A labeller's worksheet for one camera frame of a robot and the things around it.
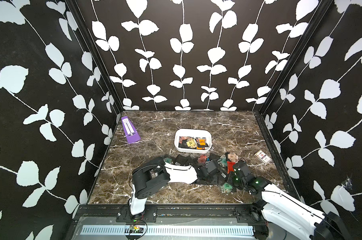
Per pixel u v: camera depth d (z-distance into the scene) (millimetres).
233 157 945
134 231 717
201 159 938
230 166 874
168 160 930
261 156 943
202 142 1011
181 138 1039
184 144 982
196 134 1014
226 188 821
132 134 982
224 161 929
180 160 932
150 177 510
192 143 984
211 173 665
